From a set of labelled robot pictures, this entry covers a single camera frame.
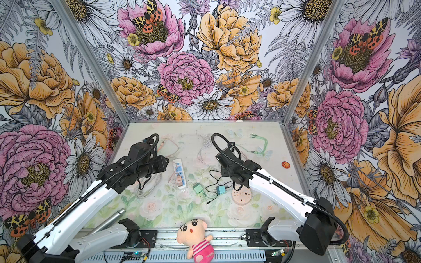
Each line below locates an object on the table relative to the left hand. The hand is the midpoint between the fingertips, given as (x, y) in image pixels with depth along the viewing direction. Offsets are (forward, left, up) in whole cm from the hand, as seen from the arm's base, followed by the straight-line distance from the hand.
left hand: (166, 166), depth 75 cm
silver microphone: (-17, +27, -19) cm, 37 cm away
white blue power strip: (+13, 0, -18) cm, 22 cm away
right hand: (+1, -29, -5) cm, 30 cm away
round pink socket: (-7, -36, -19) cm, 41 cm away
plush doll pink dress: (-24, -12, -12) cm, 29 cm away
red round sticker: (+12, -64, -20) cm, 68 cm away
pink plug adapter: (-1, -4, -14) cm, 14 cm away
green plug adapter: (-2, -13, -18) cm, 23 cm away
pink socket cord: (+14, -15, -20) cm, 29 cm away
